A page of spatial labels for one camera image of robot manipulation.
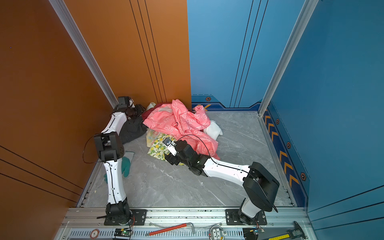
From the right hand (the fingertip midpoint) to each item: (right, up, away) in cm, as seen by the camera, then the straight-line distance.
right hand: (169, 147), depth 80 cm
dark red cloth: (-24, +22, +33) cm, 46 cm away
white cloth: (+26, +8, +23) cm, 36 cm away
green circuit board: (-21, -39, -9) cm, 45 cm away
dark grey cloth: (-31, +9, +26) cm, 41 cm away
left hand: (-24, +25, +27) cm, 44 cm away
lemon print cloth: (-10, -3, +17) cm, 20 cm away
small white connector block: (+23, -34, -16) cm, 44 cm away
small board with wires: (+41, -40, -9) cm, 58 cm away
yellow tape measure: (+53, -40, -11) cm, 67 cm away
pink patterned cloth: (+8, +12, +12) cm, 19 cm away
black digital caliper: (+62, -38, -10) cm, 73 cm away
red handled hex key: (+2, -37, -9) cm, 39 cm away
